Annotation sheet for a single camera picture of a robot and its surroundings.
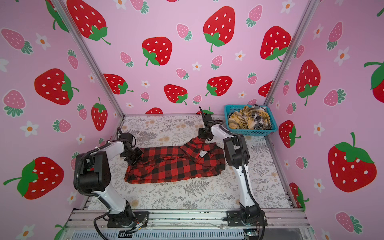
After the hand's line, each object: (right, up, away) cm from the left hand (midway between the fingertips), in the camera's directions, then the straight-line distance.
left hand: (143, 158), depth 96 cm
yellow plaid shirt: (+67, +26, +9) cm, 72 cm away
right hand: (+37, +15, +11) cm, 41 cm away
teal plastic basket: (+62, +35, +20) cm, 74 cm away
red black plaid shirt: (+35, 0, -3) cm, 35 cm away
